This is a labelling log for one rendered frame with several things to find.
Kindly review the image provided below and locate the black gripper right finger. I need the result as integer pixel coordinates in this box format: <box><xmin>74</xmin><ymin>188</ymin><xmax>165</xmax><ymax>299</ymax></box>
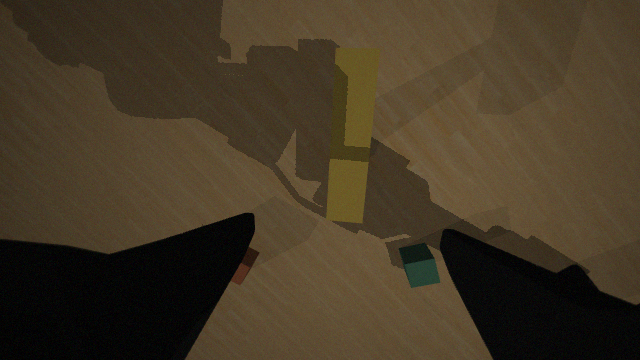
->
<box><xmin>440</xmin><ymin>229</ymin><xmax>640</xmax><ymax>360</ymax></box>

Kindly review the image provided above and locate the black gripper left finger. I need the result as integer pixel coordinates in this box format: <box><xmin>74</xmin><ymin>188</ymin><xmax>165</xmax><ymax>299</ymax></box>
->
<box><xmin>0</xmin><ymin>213</ymin><xmax>255</xmax><ymax>360</ymax></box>

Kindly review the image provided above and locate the reddish-brown block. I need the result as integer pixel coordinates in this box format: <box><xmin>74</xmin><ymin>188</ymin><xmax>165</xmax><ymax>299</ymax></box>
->
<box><xmin>231</xmin><ymin>247</ymin><xmax>259</xmax><ymax>285</ymax></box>

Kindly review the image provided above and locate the yellow bar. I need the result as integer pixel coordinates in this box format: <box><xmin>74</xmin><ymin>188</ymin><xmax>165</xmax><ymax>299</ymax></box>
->
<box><xmin>326</xmin><ymin>48</ymin><xmax>380</xmax><ymax>223</ymax></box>

